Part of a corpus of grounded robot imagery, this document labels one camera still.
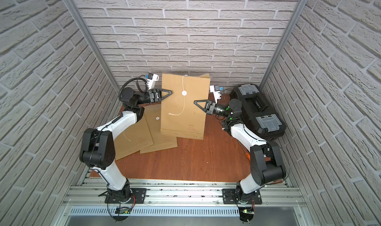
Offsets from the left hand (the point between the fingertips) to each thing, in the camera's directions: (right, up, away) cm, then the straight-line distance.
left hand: (174, 94), depth 70 cm
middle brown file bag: (-12, -28, +25) cm, 39 cm away
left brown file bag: (-29, -26, +20) cm, 44 cm away
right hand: (+11, -5, +1) cm, 12 cm away
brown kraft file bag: (+3, -11, +3) cm, 12 cm away
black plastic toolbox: (+48, -11, +16) cm, 52 cm away
